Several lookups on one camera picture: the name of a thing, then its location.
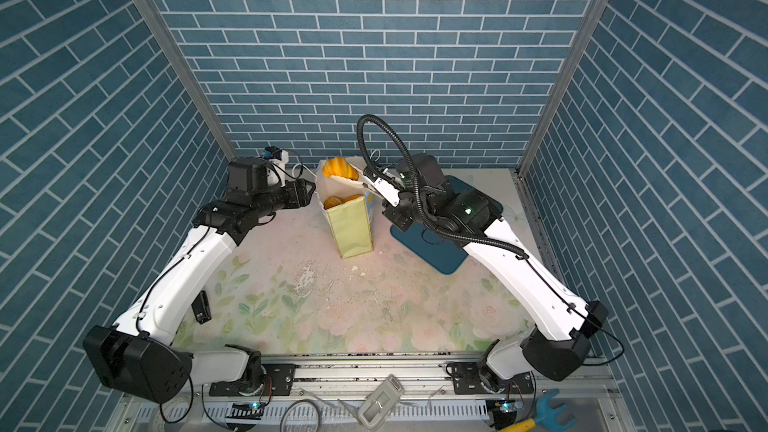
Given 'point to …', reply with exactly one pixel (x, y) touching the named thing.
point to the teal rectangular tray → (447, 254)
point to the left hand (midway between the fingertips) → (307, 184)
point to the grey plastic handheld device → (376, 410)
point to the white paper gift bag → (349, 208)
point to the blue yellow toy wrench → (545, 416)
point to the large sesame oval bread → (350, 197)
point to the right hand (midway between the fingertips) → (388, 189)
